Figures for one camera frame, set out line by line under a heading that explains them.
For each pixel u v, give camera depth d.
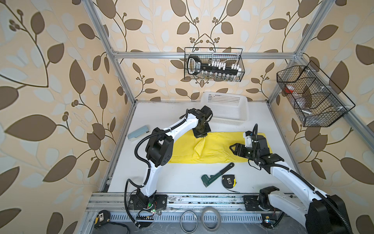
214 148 0.94
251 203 0.73
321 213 0.40
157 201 0.74
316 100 0.73
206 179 0.81
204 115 0.69
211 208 0.74
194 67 0.87
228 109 1.16
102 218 0.68
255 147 0.65
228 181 0.79
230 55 0.91
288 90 0.82
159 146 0.55
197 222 0.70
